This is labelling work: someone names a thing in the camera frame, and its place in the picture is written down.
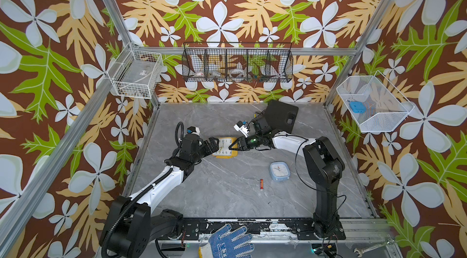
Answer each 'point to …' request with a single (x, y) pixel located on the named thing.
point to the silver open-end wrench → (359, 251)
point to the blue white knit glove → (226, 243)
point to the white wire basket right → (373, 103)
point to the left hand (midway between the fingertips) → (213, 140)
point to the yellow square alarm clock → (224, 151)
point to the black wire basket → (238, 62)
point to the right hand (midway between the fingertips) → (232, 147)
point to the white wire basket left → (135, 73)
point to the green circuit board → (318, 248)
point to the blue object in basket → (357, 107)
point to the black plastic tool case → (280, 116)
